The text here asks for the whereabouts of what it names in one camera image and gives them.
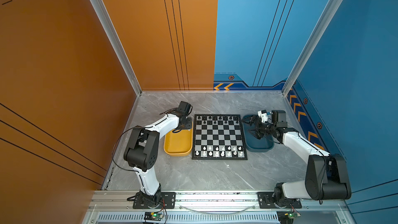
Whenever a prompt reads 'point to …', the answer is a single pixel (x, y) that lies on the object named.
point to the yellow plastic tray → (179, 144)
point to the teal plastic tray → (253, 143)
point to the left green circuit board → (153, 216)
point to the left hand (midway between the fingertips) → (186, 123)
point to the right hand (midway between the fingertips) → (243, 125)
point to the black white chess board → (218, 137)
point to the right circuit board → (287, 216)
